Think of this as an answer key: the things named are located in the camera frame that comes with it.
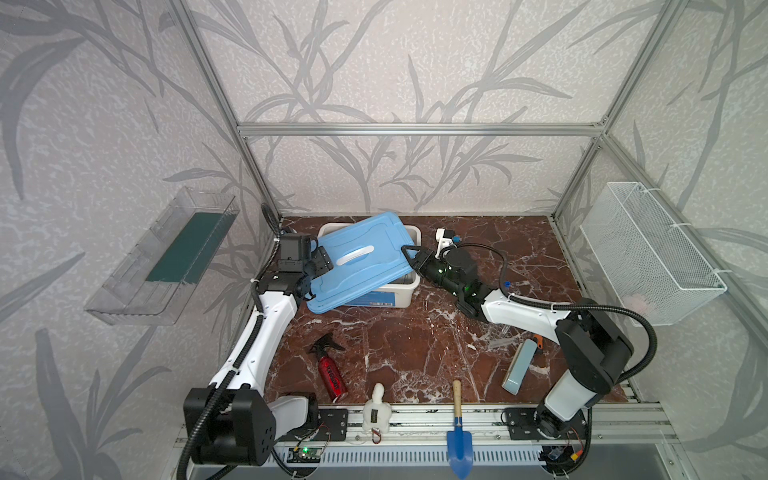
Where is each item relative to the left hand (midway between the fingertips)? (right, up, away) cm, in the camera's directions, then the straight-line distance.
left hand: (318, 249), depth 83 cm
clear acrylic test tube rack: (+53, -27, +5) cm, 60 cm away
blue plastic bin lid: (+13, -2, 0) cm, 13 cm away
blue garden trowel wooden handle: (+37, -46, -11) cm, 60 cm away
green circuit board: (0, -50, -11) cm, 51 cm away
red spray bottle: (+5, -34, -4) cm, 35 cm away
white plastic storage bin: (+23, -13, +4) cm, 26 cm away
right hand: (+24, +2, -2) cm, 24 cm away
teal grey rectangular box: (+55, -31, -3) cm, 63 cm away
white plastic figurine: (+17, -40, -10) cm, 45 cm away
